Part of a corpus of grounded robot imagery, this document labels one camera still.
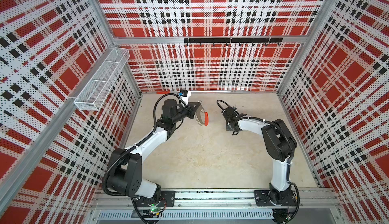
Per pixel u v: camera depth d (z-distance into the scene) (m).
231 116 0.78
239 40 0.89
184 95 0.71
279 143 0.52
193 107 0.72
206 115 0.80
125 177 0.43
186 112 0.73
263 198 0.73
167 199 0.73
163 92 1.28
